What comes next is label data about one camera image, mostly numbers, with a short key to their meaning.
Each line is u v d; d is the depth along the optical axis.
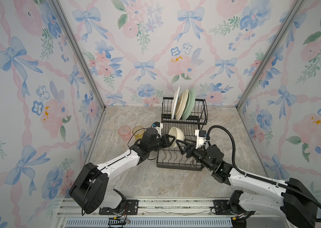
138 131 0.73
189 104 0.76
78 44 0.85
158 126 0.76
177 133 0.72
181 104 0.75
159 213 0.73
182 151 0.67
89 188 0.41
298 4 0.68
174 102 0.72
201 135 0.65
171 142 0.76
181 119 0.84
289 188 0.43
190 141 0.74
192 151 0.66
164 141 0.72
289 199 0.42
